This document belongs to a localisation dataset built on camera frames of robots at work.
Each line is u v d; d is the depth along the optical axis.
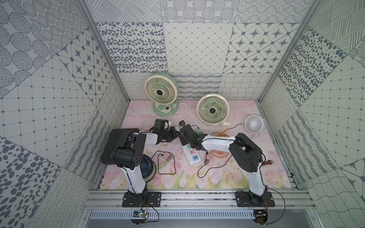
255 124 0.95
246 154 0.51
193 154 0.88
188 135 0.73
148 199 0.73
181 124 0.84
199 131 1.01
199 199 0.76
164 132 0.85
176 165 0.86
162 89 0.93
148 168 0.82
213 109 0.97
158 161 0.87
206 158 0.84
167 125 0.86
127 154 0.50
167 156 0.88
